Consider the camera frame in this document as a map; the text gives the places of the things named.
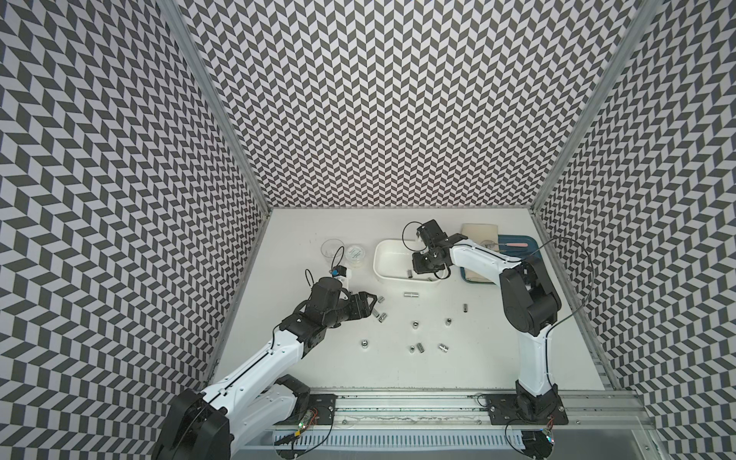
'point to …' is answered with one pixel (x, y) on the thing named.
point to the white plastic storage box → (393, 263)
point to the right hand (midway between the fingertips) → (418, 269)
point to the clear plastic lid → (356, 254)
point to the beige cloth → (485, 235)
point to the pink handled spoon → (515, 244)
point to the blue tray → (518, 254)
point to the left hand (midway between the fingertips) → (367, 302)
